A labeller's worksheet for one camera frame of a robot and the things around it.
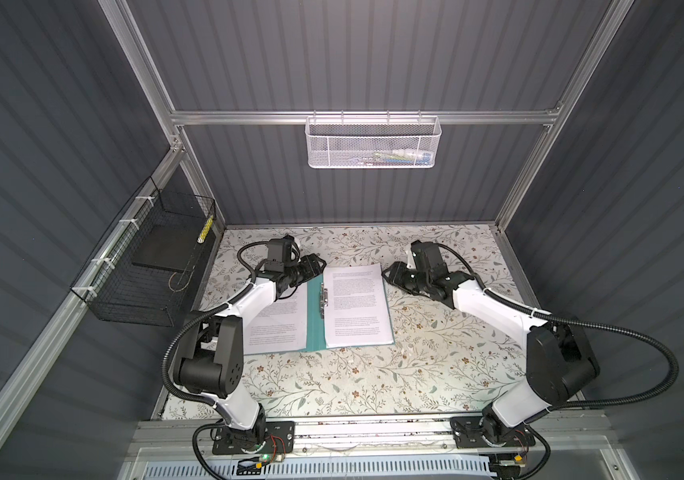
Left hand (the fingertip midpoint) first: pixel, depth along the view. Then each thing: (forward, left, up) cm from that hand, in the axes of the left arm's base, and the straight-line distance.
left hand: (317, 265), depth 92 cm
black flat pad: (-5, +35, +16) cm, 39 cm away
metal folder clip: (-5, -1, -11) cm, 12 cm away
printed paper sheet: (-13, +12, -14) cm, 23 cm away
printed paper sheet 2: (-9, -12, -15) cm, 21 cm away
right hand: (-6, -21, +2) cm, 22 cm away
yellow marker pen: (+3, +30, +15) cm, 33 cm away
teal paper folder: (-19, +1, -12) cm, 22 cm away
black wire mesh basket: (-11, +43, +14) cm, 47 cm away
